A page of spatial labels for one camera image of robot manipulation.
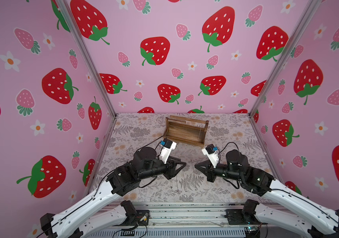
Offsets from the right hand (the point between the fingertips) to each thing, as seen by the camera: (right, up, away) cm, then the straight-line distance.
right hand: (197, 164), depth 67 cm
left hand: (-7, +2, -6) cm, 9 cm away
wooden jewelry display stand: (-2, +15, +44) cm, 47 cm away
